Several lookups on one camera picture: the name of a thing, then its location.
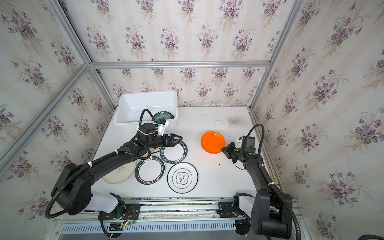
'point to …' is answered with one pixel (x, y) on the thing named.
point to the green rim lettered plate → (174, 155)
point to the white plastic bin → (130, 104)
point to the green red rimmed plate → (150, 171)
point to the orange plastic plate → (212, 142)
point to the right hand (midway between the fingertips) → (226, 148)
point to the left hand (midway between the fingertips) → (178, 138)
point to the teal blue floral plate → (163, 114)
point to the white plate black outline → (182, 177)
